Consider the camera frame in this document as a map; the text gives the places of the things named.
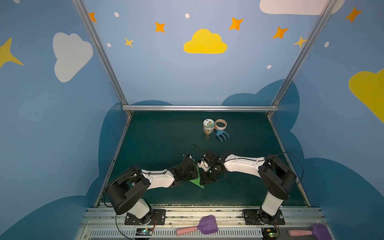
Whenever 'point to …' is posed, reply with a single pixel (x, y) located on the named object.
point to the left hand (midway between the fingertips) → (199, 173)
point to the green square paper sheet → (197, 181)
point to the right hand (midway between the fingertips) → (202, 182)
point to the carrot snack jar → (208, 125)
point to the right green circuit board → (270, 233)
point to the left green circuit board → (144, 231)
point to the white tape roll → (220, 120)
